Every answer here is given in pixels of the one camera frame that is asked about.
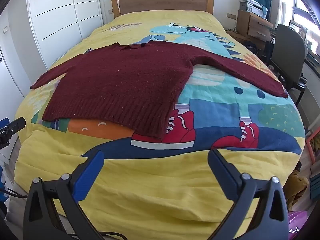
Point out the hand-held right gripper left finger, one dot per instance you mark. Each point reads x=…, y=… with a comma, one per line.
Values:
x=87, y=177

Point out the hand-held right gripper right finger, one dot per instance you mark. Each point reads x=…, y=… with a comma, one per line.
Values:
x=222, y=170

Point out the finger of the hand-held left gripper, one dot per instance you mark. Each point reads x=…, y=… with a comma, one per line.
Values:
x=13, y=126

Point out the dark red knit sweater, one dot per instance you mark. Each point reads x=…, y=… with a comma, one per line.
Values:
x=125, y=80

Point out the white door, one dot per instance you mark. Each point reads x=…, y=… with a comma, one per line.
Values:
x=8, y=92

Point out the yellow dinosaur print bed cover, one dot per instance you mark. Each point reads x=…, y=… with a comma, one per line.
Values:
x=150, y=192

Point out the brown cloth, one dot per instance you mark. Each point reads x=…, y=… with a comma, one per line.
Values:
x=296, y=185

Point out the pink plastic bag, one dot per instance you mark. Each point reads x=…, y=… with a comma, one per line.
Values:
x=297, y=221

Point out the white wardrobe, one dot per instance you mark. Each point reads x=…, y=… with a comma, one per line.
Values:
x=57, y=17

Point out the grey office chair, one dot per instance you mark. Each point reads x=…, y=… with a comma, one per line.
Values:
x=287, y=47

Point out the wooden drawer cabinet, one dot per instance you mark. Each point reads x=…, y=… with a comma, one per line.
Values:
x=257, y=27

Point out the grey white printer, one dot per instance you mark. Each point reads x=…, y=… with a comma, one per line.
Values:
x=252, y=6

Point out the window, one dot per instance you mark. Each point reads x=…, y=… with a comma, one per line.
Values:
x=303, y=12

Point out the wooden headboard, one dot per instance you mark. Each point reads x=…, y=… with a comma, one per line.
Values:
x=162, y=1

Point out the orange frame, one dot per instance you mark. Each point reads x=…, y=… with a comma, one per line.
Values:
x=310, y=145

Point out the white light switch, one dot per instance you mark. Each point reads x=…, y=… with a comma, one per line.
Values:
x=5, y=30

